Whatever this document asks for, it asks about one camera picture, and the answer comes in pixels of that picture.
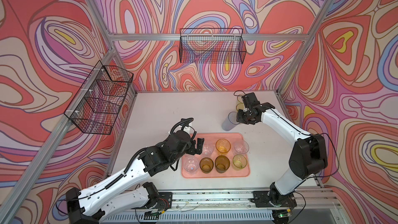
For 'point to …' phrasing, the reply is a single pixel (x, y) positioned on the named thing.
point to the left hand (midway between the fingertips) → (198, 139)
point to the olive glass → (222, 163)
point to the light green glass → (239, 162)
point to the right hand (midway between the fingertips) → (240, 122)
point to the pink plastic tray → (211, 138)
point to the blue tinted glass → (230, 122)
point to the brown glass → (206, 164)
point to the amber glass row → (223, 145)
